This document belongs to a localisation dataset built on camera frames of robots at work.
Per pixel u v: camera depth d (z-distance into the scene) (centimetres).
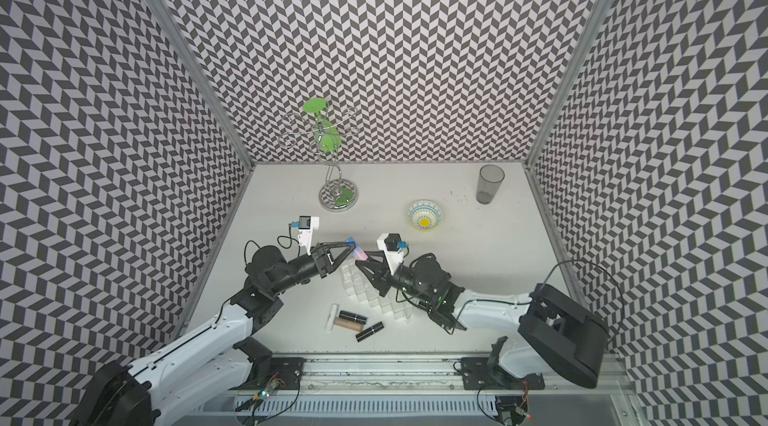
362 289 83
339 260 69
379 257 73
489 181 98
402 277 65
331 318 80
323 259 64
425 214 102
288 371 73
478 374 74
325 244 68
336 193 107
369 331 79
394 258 65
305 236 67
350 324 80
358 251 71
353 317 81
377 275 66
